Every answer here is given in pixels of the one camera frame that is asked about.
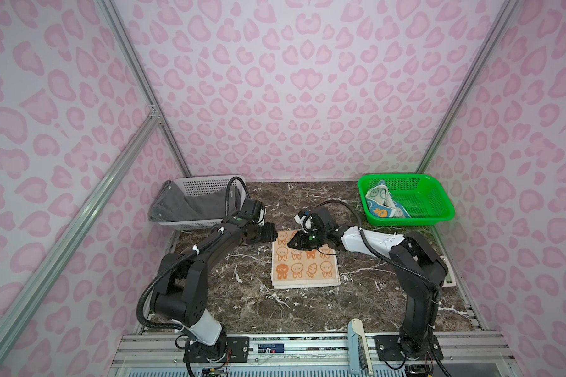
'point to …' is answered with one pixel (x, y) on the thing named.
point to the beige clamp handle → (355, 330)
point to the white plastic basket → (194, 185)
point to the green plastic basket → (423, 197)
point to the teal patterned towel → (380, 203)
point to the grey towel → (170, 205)
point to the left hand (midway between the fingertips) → (273, 231)
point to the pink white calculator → (450, 280)
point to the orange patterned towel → (292, 268)
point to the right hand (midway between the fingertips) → (291, 242)
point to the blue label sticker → (273, 348)
